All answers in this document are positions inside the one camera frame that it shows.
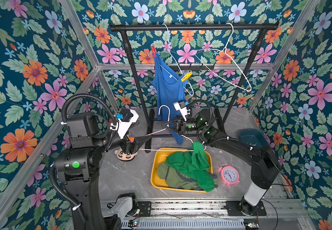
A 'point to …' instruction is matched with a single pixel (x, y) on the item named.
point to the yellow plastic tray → (160, 156)
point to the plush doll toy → (122, 156)
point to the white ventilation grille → (219, 224)
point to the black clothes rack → (219, 120)
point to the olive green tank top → (174, 178)
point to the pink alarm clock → (229, 175)
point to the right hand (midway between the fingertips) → (167, 122)
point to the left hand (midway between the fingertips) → (143, 129)
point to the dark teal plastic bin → (253, 136)
